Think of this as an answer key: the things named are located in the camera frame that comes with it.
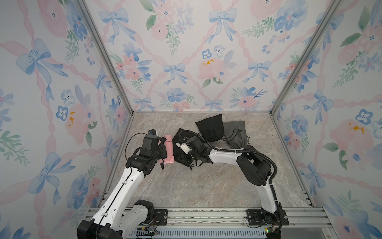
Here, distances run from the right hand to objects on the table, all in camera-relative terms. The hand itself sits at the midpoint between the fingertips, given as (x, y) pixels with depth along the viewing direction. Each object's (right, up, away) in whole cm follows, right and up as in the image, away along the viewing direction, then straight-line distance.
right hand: (177, 155), depth 96 cm
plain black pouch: (+23, +17, +7) cm, 30 cm away
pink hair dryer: (-2, +1, -15) cm, 15 cm away
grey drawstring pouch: (+39, +13, +4) cm, 41 cm away
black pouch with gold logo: (+1, +5, -12) cm, 13 cm away
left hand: (-6, +7, -16) cm, 18 cm away
